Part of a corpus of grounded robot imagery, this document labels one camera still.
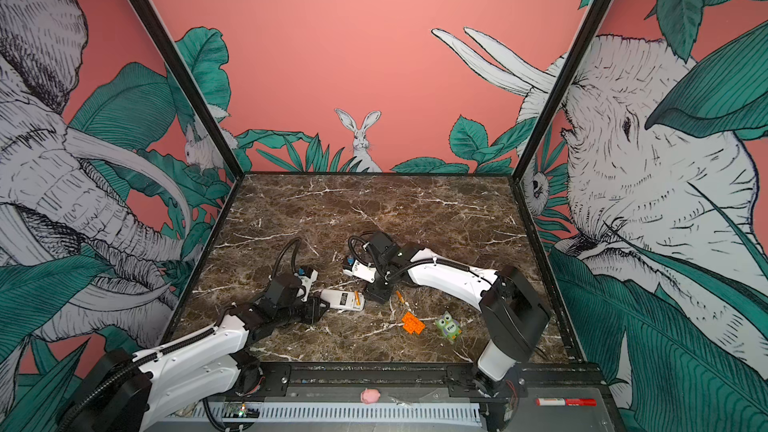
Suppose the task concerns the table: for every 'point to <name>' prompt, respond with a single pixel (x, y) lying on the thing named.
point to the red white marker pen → (573, 402)
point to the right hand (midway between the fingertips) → (366, 284)
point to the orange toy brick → (412, 324)
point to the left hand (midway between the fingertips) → (326, 302)
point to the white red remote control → (337, 299)
